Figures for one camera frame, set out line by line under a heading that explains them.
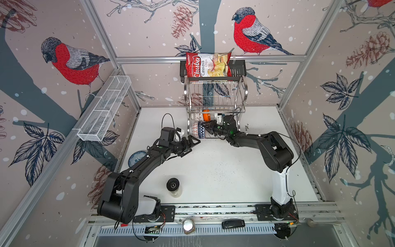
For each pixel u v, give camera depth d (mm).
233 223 675
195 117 994
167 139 683
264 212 731
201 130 904
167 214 731
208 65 878
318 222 726
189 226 653
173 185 722
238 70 954
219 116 901
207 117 978
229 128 778
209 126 873
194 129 908
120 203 413
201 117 978
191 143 747
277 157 540
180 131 820
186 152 827
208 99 1217
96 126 713
